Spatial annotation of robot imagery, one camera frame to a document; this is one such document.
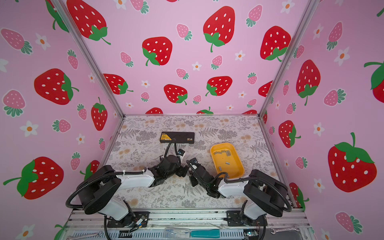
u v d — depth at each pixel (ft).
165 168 2.25
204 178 2.12
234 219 2.41
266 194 1.44
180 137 3.45
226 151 3.22
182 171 2.63
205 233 2.30
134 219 2.38
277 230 2.32
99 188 1.57
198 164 2.42
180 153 2.56
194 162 2.45
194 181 2.52
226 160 3.13
